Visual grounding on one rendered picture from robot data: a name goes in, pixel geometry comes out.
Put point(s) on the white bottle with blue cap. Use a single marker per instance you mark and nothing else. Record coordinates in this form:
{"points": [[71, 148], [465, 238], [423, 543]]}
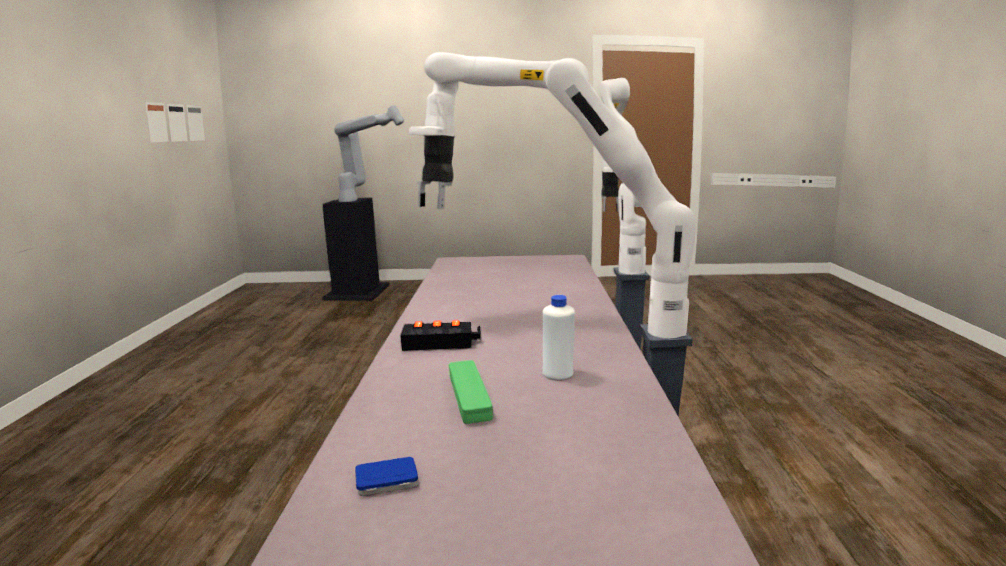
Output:
{"points": [[558, 339]]}

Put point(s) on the green rectangular block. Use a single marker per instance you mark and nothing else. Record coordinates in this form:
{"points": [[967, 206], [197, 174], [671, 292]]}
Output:
{"points": [[470, 392]]}

